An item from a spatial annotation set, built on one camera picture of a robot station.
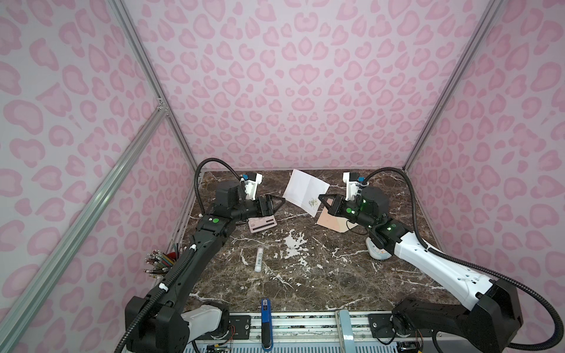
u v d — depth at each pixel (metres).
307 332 0.73
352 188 0.67
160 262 0.71
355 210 0.64
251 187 0.69
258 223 0.97
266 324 0.71
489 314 0.38
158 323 0.38
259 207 0.65
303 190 0.80
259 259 0.87
